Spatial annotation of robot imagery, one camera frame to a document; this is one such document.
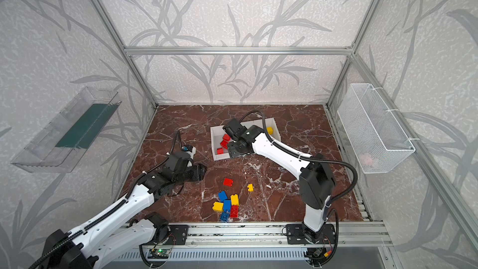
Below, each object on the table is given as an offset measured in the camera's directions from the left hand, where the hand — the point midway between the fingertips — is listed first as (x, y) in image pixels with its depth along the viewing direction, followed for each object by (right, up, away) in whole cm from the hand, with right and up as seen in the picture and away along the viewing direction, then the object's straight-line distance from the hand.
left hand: (205, 163), depth 82 cm
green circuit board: (-15, -32, -11) cm, 37 cm away
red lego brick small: (+4, +3, +12) cm, 13 cm away
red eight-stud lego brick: (+6, +6, +18) cm, 20 cm away
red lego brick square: (+10, -10, +5) cm, 15 cm away
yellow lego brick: (+13, -16, -1) cm, 21 cm away
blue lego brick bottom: (+9, -22, -5) cm, 24 cm away
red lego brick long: (+7, +10, +22) cm, 25 cm away
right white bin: (+31, +18, +21) cm, 42 cm away
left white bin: (+1, +12, +23) cm, 26 cm away
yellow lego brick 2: (+6, -18, -3) cm, 19 cm away
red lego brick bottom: (+13, -20, -4) cm, 24 cm away
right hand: (+15, +9, +3) cm, 17 cm away
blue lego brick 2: (+10, -17, -3) cm, 20 cm away
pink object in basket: (+66, +4, -9) cm, 67 cm away
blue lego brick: (+7, -15, +2) cm, 17 cm away
